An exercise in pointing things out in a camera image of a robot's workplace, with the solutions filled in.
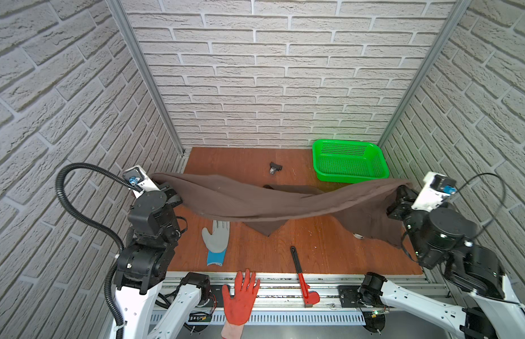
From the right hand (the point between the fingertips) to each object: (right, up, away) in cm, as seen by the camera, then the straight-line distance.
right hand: (405, 186), depth 55 cm
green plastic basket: (+4, +10, +52) cm, 53 cm away
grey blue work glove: (-59, -26, +34) cm, 73 cm away
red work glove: (-47, -43, +15) cm, 66 cm away
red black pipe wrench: (-22, -41, +18) cm, 49 cm away
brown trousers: (-4, -8, +14) cm, 17 cm away
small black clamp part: (-34, +6, +56) cm, 66 cm away
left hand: (-67, +3, +1) cm, 67 cm away
